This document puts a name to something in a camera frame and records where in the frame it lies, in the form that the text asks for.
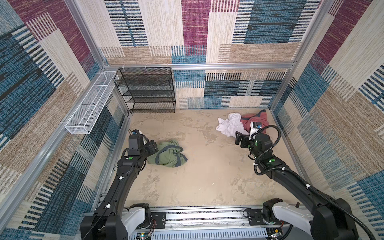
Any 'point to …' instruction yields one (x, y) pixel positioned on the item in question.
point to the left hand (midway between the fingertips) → (150, 143)
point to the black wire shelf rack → (148, 90)
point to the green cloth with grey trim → (169, 154)
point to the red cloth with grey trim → (261, 116)
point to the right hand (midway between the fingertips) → (243, 133)
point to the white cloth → (230, 126)
